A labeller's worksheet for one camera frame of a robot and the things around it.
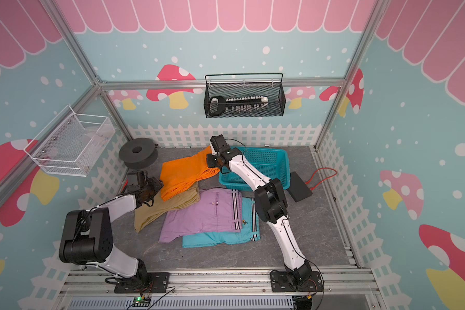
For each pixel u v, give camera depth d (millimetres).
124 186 1058
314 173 1091
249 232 831
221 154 744
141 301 727
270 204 590
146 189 806
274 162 1091
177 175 994
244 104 879
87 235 461
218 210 895
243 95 923
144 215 873
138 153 1110
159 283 743
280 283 741
